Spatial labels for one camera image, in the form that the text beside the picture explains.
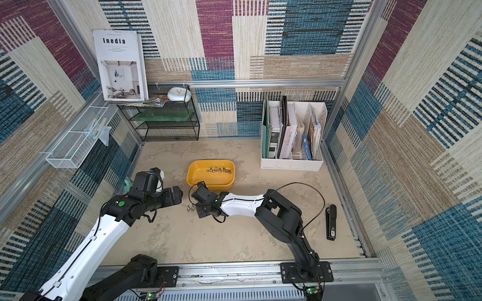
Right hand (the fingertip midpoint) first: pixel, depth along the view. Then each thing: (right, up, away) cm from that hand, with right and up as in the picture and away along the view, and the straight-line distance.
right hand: (200, 207), depth 89 cm
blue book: (+53, +26, +7) cm, 59 cm away
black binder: (+39, +40, -4) cm, 56 cm away
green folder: (+34, +40, +27) cm, 59 cm away
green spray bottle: (-27, +13, -11) cm, 32 cm away
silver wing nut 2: (-6, -1, +2) cm, 7 cm away
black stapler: (+59, -4, -4) cm, 59 cm away
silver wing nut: (-4, -1, +2) cm, 5 cm away
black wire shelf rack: (-21, +42, +5) cm, 47 cm away
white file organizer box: (+45, +35, +5) cm, 57 cm away
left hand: (-8, +9, -12) cm, 17 cm away
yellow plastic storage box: (+6, +14, +15) cm, 21 cm away
